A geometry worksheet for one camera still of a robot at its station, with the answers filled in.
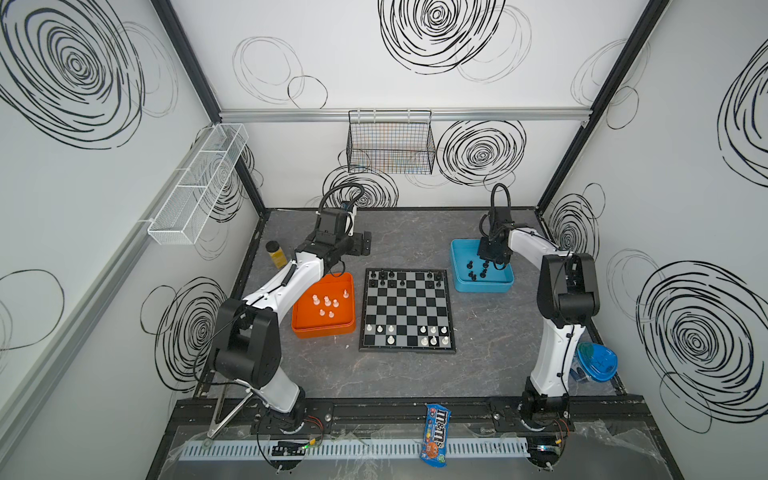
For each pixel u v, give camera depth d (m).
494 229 0.84
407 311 0.91
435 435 0.71
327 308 0.92
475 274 1.00
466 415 0.75
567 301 0.55
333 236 0.67
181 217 0.72
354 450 0.77
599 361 0.74
